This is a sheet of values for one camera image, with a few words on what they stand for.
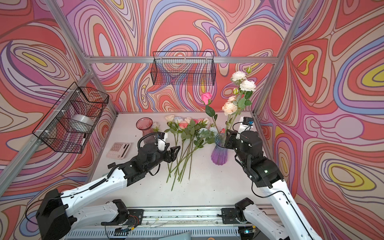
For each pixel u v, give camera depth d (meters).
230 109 0.72
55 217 0.38
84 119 0.73
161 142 0.66
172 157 0.68
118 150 0.96
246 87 0.67
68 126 0.74
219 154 0.88
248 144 0.44
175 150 0.69
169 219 0.74
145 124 0.92
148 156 0.56
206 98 0.68
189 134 1.04
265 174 0.42
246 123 0.53
